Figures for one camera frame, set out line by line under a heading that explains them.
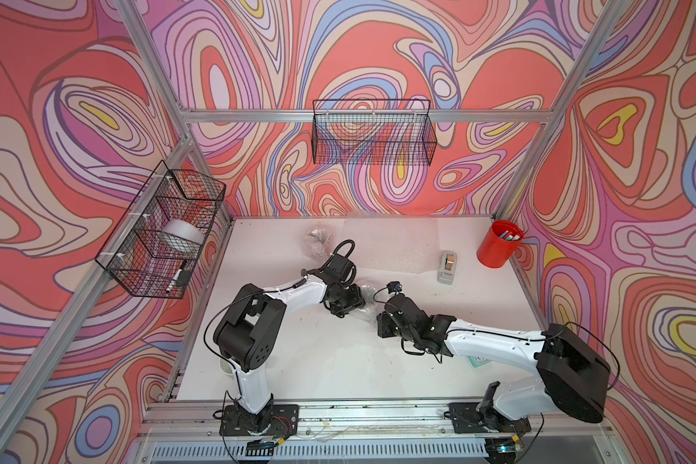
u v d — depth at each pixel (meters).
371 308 0.84
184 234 0.73
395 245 1.11
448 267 1.01
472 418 0.73
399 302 0.66
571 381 0.42
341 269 0.76
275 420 0.72
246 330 0.48
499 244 0.99
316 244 1.00
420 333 0.63
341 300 0.79
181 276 0.72
